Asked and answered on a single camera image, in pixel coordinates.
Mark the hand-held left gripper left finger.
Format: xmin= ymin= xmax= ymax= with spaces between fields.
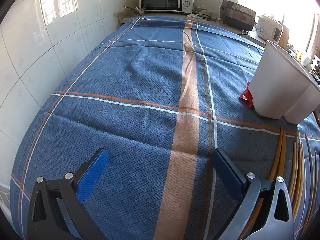
xmin=27 ymin=148 xmax=110 ymax=240

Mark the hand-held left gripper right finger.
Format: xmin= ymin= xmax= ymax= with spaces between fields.
xmin=212 ymin=148 xmax=295 ymax=240

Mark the row of wooden chopsticks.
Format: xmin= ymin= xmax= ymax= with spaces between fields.
xmin=237 ymin=127 xmax=320 ymax=240

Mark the white two-compartment utensil holder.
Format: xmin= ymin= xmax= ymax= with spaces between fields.
xmin=249 ymin=39 xmax=320 ymax=125

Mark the red plastic wrapper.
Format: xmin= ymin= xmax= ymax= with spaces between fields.
xmin=239 ymin=81 xmax=254 ymax=109

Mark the blue plaid tablecloth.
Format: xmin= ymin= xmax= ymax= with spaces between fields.
xmin=10 ymin=16 xmax=320 ymax=240

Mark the cluster of countertop bottles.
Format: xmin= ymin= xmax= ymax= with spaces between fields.
xmin=287 ymin=42 xmax=320 ymax=82

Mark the cardboard box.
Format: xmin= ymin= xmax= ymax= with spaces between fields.
xmin=279 ymin=22 xmax=291 ymax=48

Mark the white rice cooker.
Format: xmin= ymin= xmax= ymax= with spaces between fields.
xmin=255 ymin=14 xmax=284 ymax=43

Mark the black kitchen appliance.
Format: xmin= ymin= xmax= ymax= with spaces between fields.
xmin=219 ymin=0 xmax=256 ymax=32

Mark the white microwave oven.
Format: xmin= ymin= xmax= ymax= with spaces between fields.
xmin=139 ymin=0 xmax=195 ymax=14

